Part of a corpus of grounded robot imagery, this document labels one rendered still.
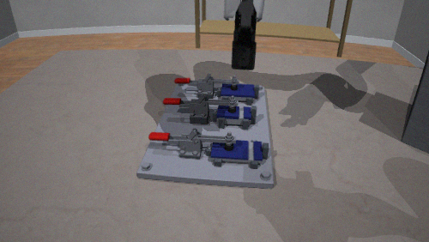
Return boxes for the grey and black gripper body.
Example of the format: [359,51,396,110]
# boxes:
[224,0,264,22]

